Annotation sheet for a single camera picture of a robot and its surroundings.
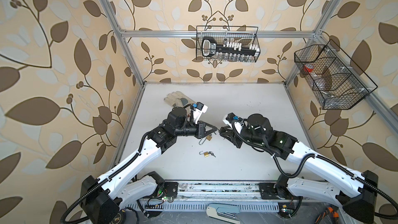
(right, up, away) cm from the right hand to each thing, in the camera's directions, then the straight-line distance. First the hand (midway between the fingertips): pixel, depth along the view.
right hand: (223, 131), depth 69 cm
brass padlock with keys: (-8, -16, +17) cm, 25 cm away
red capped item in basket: (+51, +33, +19) cm, 64 cm away
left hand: (-3, +2, -4) cm, 5 cm away
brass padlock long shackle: (-6, -9, +22) cm, 24 cm away
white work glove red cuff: (-28, +15, +41) cm, 52 cm away
